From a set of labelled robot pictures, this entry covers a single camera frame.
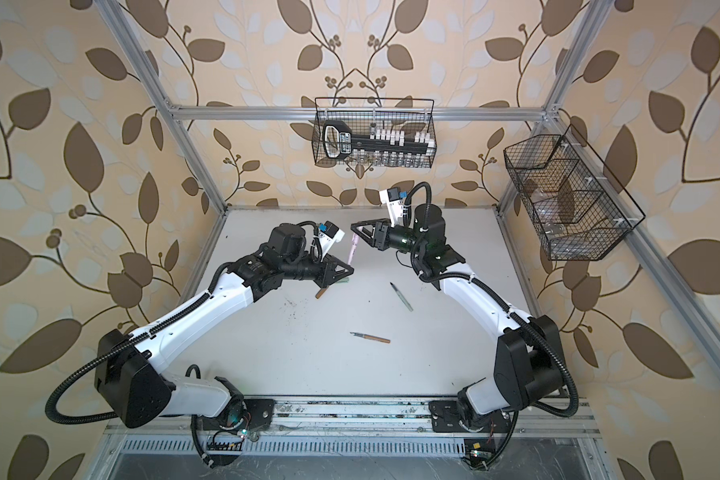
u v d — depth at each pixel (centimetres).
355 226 71
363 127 77
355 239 72
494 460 68
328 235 67
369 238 74
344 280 73
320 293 96
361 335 87
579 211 73
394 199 67
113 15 72
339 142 84
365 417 75
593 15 71
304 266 64
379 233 66
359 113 91
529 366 42
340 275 72
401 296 96
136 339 42
